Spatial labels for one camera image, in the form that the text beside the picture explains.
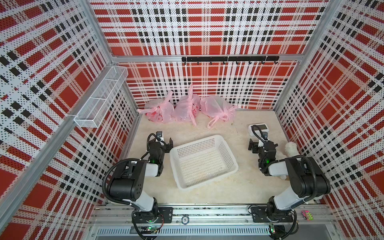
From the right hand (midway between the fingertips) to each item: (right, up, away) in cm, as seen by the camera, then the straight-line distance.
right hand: (259, 139), depth 95 cm
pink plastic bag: (-68, +20, +13) cm, 72 cm away
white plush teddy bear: (+16, -6, -7) cm, 18 cm away
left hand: (-61, +1, 0) cm, 61 cm away
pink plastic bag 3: (-26, +21, +13) cm, 36 cm away
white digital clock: (+7, +7, +10) cm, 14 cm away
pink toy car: (+14, -35, -23) cm, 44 cm away
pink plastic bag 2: (-48, +21, +13) cm, 54 cm away
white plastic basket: (-37, -14, -2) cm, 40 cm away
